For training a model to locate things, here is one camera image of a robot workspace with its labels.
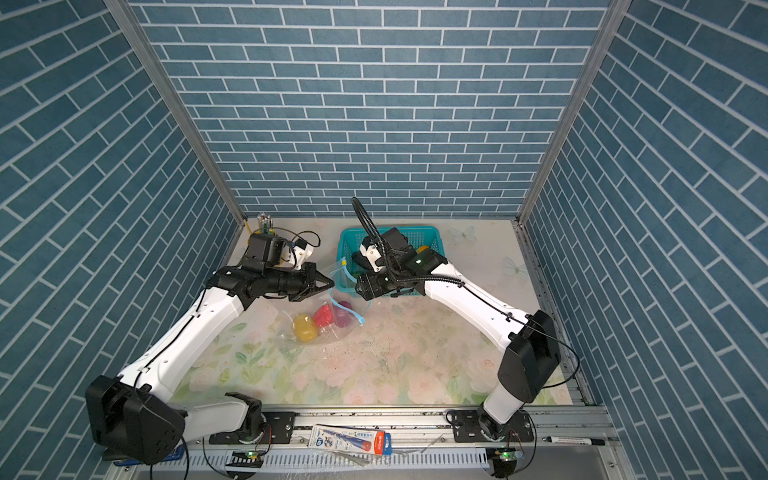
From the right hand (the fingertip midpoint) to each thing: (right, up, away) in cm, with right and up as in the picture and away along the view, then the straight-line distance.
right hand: (364, 281), depth 78 cm
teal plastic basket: (+12, -1, -15) cm, 19 cm away
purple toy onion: (-6, -11, +4) cm, 13 cm away
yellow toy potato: (-18, -15, +8) cm, 25 cm away
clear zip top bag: (-6, -3, +6) cm, 9 cm away
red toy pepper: (-13, -11, +8) cm, 19 cm away
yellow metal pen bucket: (-35, +17, +18) cm, 43 cm away
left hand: (-7, 0, -4) cm, 8 cm away
